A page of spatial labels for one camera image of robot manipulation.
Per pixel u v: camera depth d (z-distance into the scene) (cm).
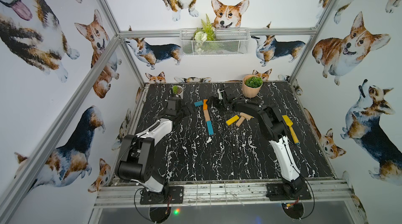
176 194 74
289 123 97
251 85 106
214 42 86
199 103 108
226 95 86
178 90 107
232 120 100
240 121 100
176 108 73
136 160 45
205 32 82
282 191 67
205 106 106
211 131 95
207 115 103
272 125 61
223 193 75
